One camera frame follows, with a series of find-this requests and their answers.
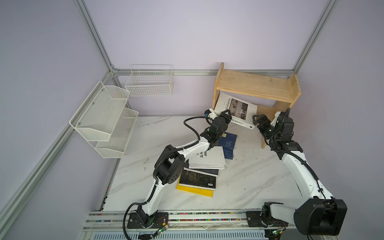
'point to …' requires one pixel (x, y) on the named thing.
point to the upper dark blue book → (227, 140)
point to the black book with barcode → (212, 172)
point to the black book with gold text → (195, 179)
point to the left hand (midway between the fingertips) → (230, 110)
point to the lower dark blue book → (228, 153)
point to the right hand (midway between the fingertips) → (255, 119)
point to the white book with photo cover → (241, 112)
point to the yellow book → (195, 190)
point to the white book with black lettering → (213, 158)
